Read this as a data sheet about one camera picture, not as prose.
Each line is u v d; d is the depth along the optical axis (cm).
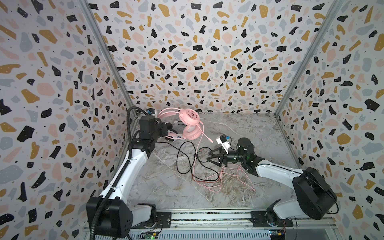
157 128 69
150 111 68
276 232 71
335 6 71
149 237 71
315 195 44
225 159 70
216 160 72
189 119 70
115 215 39
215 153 77
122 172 45
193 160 95
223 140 71
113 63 90
